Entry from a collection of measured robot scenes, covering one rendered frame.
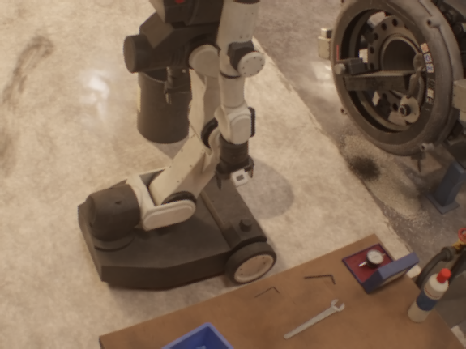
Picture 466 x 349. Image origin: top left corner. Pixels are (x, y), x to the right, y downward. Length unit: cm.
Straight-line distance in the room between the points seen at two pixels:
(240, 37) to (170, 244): 98
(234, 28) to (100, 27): 219
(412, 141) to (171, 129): 107
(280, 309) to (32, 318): 95
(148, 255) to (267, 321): 63
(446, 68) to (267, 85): 128
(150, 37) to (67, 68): 161
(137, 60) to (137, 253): 79
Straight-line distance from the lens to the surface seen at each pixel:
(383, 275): 187
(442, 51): 241
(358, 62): 272
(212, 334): 163
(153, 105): 277
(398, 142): 266
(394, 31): 273
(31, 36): 365
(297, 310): 185
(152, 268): 224
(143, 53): 177
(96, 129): 297
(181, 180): 220
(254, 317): 181
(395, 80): 257
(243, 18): 155
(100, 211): 217
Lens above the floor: 197
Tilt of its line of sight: 44 degrees down
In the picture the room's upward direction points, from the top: 13 degrees clockwise
